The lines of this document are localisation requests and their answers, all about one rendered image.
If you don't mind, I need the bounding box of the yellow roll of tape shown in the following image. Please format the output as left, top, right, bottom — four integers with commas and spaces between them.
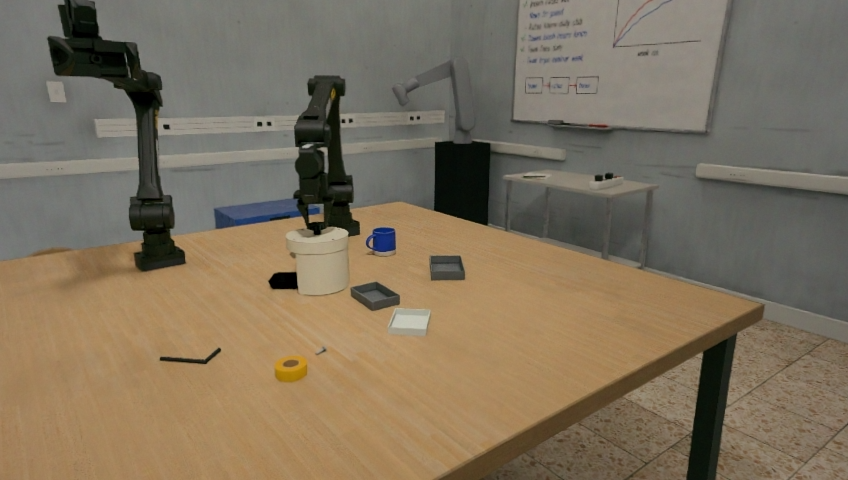
275, 356, 307, 382

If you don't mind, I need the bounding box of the blue mug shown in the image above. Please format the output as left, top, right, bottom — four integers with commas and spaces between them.
366, 227, 396, 257

